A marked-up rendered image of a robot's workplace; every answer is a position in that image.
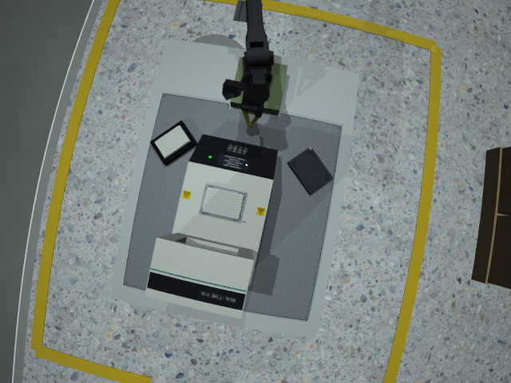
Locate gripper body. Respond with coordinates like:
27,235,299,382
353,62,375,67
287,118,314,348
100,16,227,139
241,101,264,118

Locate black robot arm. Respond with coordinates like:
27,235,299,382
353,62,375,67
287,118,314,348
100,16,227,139
222,0,274,107

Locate white thermal cycler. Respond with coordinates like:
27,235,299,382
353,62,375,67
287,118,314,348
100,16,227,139
145,134,278,319

